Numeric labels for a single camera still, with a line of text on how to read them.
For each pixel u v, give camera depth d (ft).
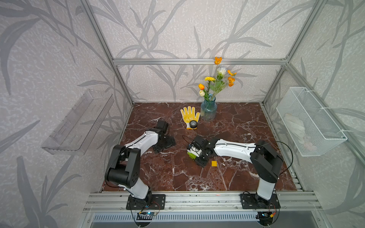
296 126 2.54
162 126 2.47
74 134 2.23
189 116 3.67
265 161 1.56
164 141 2.77
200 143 2.31
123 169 1.48
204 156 2.42
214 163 2.85
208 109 3.34
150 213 2.32
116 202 2.46
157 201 2.42
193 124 3.45
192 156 2.80
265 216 2.45
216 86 3.09
